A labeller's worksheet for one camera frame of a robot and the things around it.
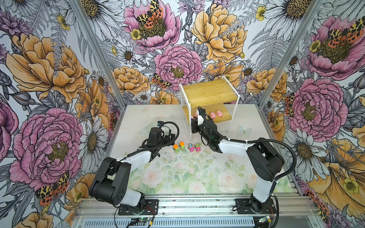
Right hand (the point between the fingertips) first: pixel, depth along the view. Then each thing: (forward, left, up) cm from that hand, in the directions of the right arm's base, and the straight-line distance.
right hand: (191, 122), depth 90 cm
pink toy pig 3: (+5, -19, +1) cm, 19 cm away
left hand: (-6, +15, -9) cm, 19 cm away
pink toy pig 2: (+4, -14, +1) cm, 15 cm away
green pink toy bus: (-11, -4, -15) cm, 19 cm away
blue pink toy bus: (-10, 0, -14) cm, 17 cm away
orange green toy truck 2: (-7, +6, -15) cm, 18 cm away
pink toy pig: (-4, -3, +10) cm, 11 cm away
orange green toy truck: (-10, +10, -14) cm, 20 cm away
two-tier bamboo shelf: (+3, -15, +16) cm, 23 cm away
